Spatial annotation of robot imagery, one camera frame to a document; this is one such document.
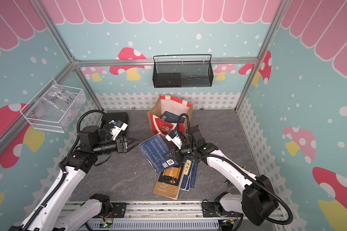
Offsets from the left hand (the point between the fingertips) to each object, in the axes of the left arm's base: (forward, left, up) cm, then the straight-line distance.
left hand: (137, 144), depth 67 cm
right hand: (-2, -13, -8) cm, 15 cm away
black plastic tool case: (+42, +26, -28) cm, 57 cm away
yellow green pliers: (-9, -48, -27) cm, 56 cm away
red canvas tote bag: (+39, -15, -11) cm, 43 cm away
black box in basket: (+41, -13, +7) cm, 44 cm away
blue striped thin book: (+33, -15, -19) cm, 41 cm away
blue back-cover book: (0, -7, -4) cm, 8 cm away
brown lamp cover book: (-10, -14, -25) cm, 31 cm away
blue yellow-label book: (-9, -26, -25) cm, 37 cm away
